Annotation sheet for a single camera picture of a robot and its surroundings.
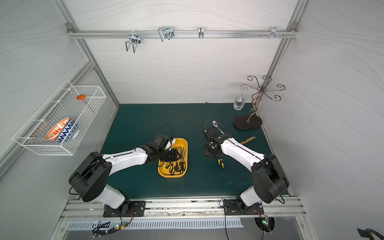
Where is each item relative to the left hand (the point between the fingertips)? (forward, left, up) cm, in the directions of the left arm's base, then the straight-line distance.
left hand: (180, 158), depth 86 cm
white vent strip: (-32, +33, -8) cm, 47 cm away
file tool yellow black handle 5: (-4, +2, -3) cm, 5 cm away
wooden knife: (+15, -43, -4) cm, 46 cm away
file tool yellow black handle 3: (-3, +8, -4) cm, 9 cm away
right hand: (+3, -16, +1) cm, 17 cm away
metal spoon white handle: (+28, -23, -4) cm, 37 cm away
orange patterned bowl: (-3, +52, +29) cm, 60 cm away
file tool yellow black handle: (-3, -2, -3) cm, 4 cm away
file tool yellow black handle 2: (-3, +1, -3) cm, 4 cm away
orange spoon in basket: (+21, +53, +28) cm, 63 cm away
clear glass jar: (+32, -37, +15) cm, 51 cm away
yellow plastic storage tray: (-8, +8, -4) cm, 12 cm away
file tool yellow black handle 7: (-2, -25, -4) cm, 26 cm away
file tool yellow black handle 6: (0, -23, -4) cm, 23 cm away
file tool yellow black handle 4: (-6, +4, -4) cm, 8 cm away
